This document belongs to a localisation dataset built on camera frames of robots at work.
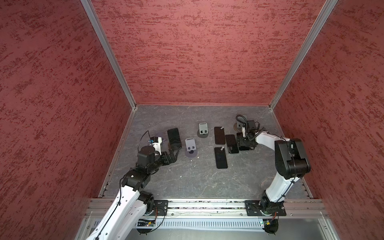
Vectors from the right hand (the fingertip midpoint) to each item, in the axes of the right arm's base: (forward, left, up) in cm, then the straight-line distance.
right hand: (241, 145), depth 98 cm
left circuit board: (-41, +57, -1) cm, 70 cm away
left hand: (-13, +44, +16) cm, 48 cm away
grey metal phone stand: (+8, +26, +5) cm, 28 cm away
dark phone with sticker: (+9, +14, 0) cm, 16 cm away
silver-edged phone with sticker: (+10, -1, -3) cm, 11 cm away
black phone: (-2, +44, +11) cm, 46 cm away
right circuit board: (-44, -5, -2) cm, 44 cm away
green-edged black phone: (+3, +6, -2) cm, 7 cm away
